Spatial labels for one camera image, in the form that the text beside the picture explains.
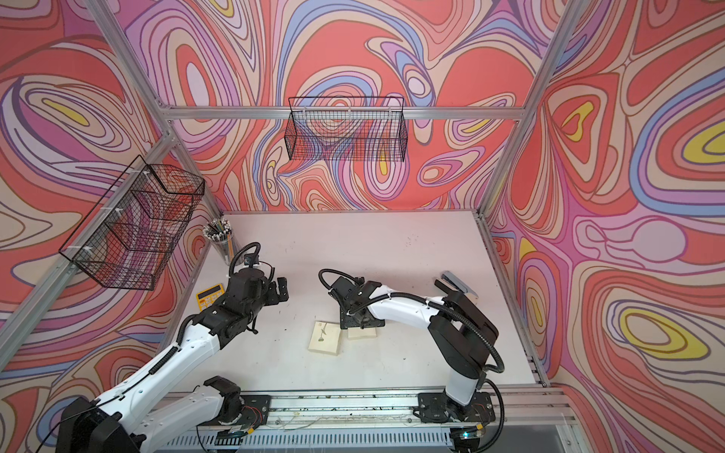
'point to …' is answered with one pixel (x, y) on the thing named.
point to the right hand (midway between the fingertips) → (361, 328)
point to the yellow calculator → (207, 297)
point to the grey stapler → (456, 283)
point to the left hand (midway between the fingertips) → (276, 282)
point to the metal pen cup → (219, 231)
